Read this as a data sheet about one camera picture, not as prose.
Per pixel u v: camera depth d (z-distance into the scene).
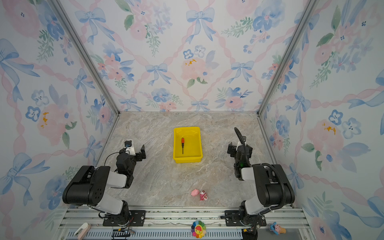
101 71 0.96
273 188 0.45
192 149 0.96
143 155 0.86
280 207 0.45
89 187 0.45
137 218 0.74
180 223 0.73
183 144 1.00
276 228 0.69
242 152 0.69
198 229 0.70
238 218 0.73
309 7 0.69
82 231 0.69
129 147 0.78
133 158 0.80
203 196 0.77
